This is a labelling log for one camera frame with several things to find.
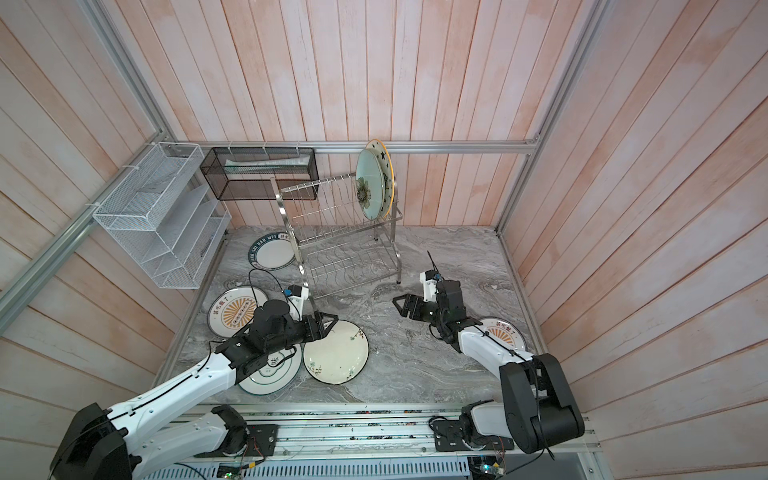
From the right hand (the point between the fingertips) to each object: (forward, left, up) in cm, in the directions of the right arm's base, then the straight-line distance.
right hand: (402, 301), depth 89 cm
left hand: (-10, +20, +4) cm, 23 cm away
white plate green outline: (-22, +37, -8) cm, 44 cm away
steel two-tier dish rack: (+30, +25, -7) cm, 39 cm away
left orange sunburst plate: (+1, +56, -9) cm, 57 cm away
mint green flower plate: (+24, +10, +25) cm, 36 cm away
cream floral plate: (-16, +18, -6) cm, 24 cm away
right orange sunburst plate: (-5, -33, -10) cm, 34 cm away
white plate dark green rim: (+28, +51, -10) cm, 59 cm away
